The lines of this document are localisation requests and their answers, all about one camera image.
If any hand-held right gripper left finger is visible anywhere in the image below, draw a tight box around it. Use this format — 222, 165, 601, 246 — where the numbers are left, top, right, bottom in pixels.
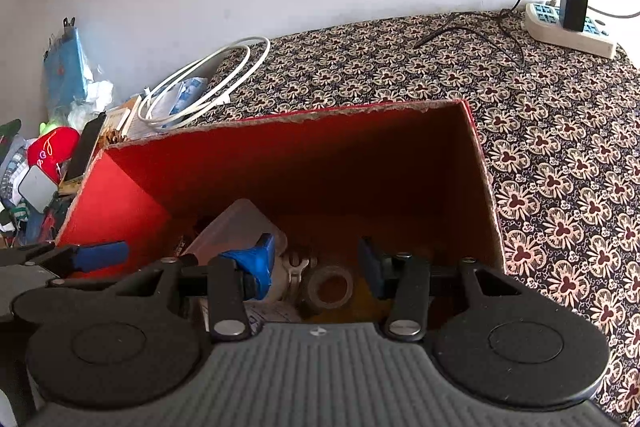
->
112, 233, 277, 342

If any white printed tape roll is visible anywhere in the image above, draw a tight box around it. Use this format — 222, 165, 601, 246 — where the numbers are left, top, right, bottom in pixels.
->
301, 264, 355, 310

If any crumpled white tissue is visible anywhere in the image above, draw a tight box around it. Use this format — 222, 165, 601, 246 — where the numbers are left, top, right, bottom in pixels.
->
67, 79, 115, 128

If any red cardboard box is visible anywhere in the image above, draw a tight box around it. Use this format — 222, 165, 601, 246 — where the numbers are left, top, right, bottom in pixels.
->
54, 99, 507, 323

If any coiled white cable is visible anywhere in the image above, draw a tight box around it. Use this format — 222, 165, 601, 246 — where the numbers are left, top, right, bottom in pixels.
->
137, 36, 272, 131

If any white power strip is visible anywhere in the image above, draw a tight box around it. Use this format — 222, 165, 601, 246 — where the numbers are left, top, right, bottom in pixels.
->
524, 2, 618, 59

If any small grey square mirror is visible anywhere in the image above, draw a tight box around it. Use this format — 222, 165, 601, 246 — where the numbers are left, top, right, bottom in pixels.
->
17, 166, 58, 212

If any black smartphone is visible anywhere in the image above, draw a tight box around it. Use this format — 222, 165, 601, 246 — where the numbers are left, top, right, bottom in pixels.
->
65, 112, 108, 180

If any floral patterned tablecloth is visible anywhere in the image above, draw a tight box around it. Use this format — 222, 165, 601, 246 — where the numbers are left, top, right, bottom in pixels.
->
180, 9, 640, 425

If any grey wall cable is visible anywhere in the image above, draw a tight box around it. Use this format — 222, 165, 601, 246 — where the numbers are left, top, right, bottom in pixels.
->
587, 4, 640, 18

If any black charger cable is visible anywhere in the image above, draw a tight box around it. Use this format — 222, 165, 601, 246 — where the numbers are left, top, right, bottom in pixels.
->
414, 0, 583, 68

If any blue white sachet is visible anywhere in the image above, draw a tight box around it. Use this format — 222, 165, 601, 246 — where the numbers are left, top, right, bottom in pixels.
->
167, 77, 208, 118

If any blue plastic packet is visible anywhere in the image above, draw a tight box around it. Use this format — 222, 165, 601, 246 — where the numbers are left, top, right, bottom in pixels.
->
44, 18, 96, 118

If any black charger plug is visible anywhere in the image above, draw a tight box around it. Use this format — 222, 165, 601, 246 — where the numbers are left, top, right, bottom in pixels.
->
560, 0, 589, 32

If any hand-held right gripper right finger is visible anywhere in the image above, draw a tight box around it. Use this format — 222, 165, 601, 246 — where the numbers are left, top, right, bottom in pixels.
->
357, 236, 546, 342

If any red plush toy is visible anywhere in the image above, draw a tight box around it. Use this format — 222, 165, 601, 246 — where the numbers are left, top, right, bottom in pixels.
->
27, 127, 81, 182

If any beige cardboard box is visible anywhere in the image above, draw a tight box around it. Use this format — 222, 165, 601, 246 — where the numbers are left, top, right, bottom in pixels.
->
102, 96, 143, 142

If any metal clamp fitting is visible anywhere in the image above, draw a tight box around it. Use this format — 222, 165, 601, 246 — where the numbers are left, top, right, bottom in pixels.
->
277, 257, 318, 303

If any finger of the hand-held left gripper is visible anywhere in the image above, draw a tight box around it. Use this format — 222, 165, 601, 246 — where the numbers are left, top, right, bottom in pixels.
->
34, 240, 130, 279

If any clear plastic case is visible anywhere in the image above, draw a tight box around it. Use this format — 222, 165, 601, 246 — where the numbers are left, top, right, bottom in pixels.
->
182, 199, 288, 265

